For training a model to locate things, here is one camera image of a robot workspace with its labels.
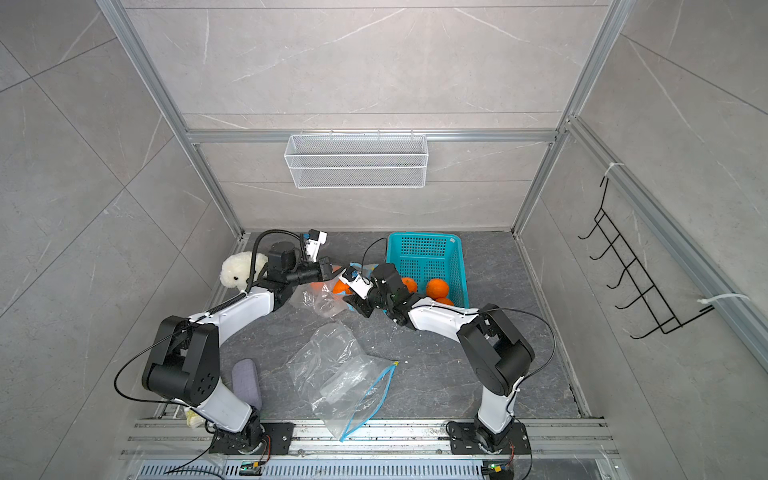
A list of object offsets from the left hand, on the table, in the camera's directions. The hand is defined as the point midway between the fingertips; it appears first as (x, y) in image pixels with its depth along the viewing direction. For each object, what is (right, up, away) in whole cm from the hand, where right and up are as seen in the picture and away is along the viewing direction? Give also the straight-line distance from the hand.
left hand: (351, 260), depth 84 cm
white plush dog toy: (-33, -2, 0) cm, 33 cm away
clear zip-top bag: (-7, -11, -2) cm, 13 cm away
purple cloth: (-28, -33, -5) cm, 43 cm away
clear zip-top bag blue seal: (-1, -34, -5) cm, 35 cm away
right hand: (-1, -9, +3) cm, 9 cm away
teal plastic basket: (+26, +1, +27) cm, 37 cm away
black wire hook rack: (+66, -11, -25) cm, 72 cm away
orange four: (+27, -9, +12) cm, 31 cm away
